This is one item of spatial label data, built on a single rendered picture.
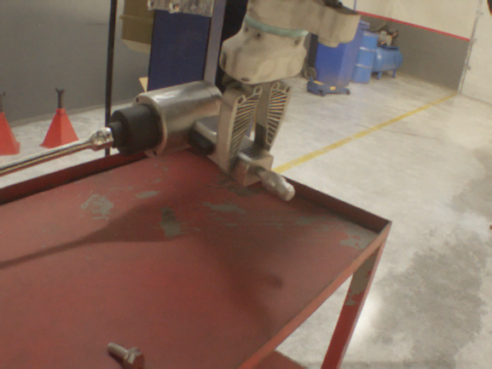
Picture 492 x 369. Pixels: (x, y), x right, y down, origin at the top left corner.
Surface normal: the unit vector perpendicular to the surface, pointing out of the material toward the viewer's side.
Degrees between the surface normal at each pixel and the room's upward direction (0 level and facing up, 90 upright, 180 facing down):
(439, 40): 90
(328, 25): 96
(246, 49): 48
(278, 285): 0
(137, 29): 90
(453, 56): 90
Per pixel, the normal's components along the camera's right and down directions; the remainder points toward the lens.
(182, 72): -0.58, 0.27
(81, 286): 0.14, -0.90
